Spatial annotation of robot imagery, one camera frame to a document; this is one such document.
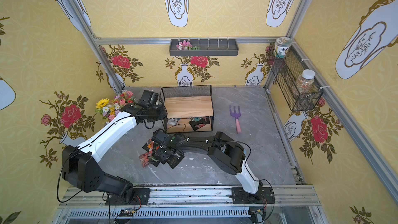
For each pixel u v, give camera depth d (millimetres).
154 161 828
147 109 618
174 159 851
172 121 993
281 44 848
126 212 731
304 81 651
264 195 735
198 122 977
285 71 1009
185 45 878
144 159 855
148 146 903
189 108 924
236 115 1039
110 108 875
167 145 662
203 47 914
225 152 518
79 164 413
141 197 736
